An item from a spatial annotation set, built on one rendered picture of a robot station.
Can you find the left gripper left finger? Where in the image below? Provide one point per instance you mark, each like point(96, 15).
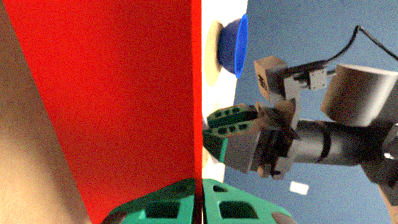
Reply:
point(173, 204)

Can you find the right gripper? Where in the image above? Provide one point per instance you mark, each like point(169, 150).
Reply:
point(236, 139)

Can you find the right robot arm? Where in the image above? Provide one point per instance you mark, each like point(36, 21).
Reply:
point(358, 95)

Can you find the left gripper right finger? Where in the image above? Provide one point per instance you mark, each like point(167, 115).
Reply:
point(224, 204)

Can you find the grey scoop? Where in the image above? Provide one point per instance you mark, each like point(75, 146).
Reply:
point(205, 126)

